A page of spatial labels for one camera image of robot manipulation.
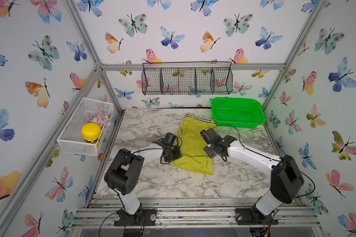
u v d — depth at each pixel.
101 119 0.68
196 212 0.77
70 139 0.58
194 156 0.95
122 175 0.47
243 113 1.19
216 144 0.63
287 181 0.44
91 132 0.64
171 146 0.81
